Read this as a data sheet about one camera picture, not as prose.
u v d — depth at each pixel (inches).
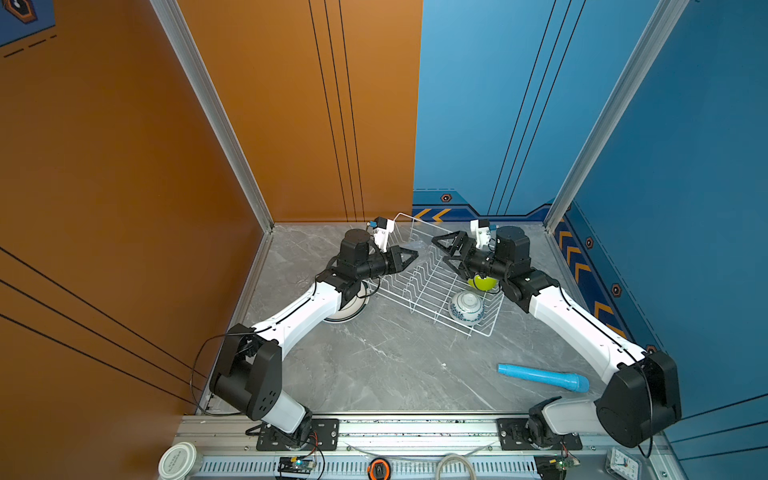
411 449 28.5
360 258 25.8
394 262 27.5
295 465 27.8
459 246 26.8
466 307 35.0
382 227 28.6
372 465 26.4
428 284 39.2
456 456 27.6
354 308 36.8
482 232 28.6
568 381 30.5
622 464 26.8
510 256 22.5
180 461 25.7
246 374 17.1
